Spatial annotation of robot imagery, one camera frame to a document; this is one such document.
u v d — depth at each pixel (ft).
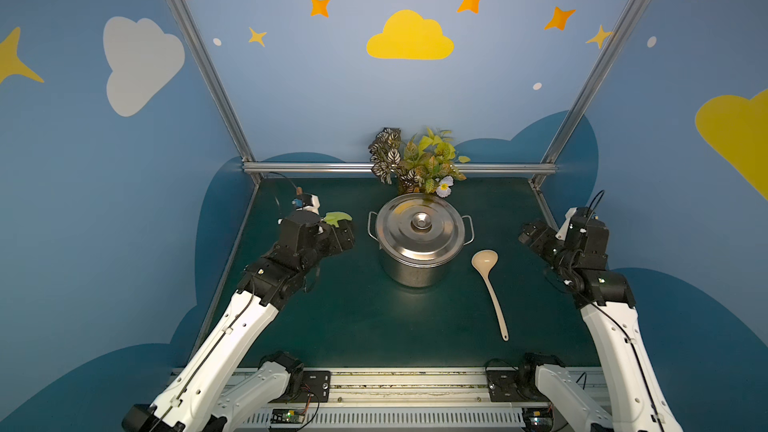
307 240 1.69
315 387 2.45
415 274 3.00
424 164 3.04
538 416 2.36
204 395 1.25
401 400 2.43
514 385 2.41
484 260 3.13
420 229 2.80
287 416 2.35
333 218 3.53
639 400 1.28
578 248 1.78
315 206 2.09
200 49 2.71
